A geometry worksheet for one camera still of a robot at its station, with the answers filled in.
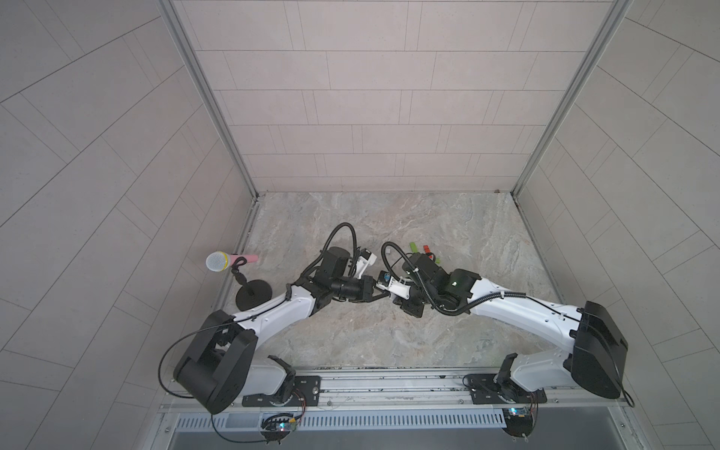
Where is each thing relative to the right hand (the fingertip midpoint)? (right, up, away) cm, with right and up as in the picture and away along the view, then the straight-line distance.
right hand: (395, 298), depth 79 cm
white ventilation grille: (-36, -28, -10) cm, 47 cm away
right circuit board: (+30, -27, -10) cm, 42 cm away
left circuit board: (-29, -26, -14) cm, 41 cm away
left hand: (-2, +1, -2) cm, 3 cm away
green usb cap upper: (+17, +7, +20) cm, 27 cm away
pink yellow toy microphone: (-43, +12, -11) cm, 46 cm away
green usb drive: (+8, +12, +20) cm, 25 cm away
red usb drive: (+13, +12, +20) cm, 27 cm away
